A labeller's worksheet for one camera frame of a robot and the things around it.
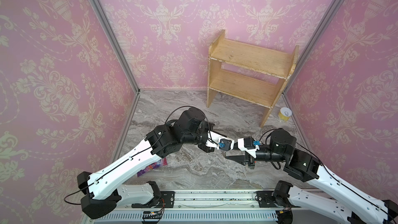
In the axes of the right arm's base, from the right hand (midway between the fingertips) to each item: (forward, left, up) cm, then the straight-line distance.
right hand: (232, 139), depth 59 cm
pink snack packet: (+3, +34, -30) cm, 45 cm away
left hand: (+2, +3, +1) cm, 4 cm away
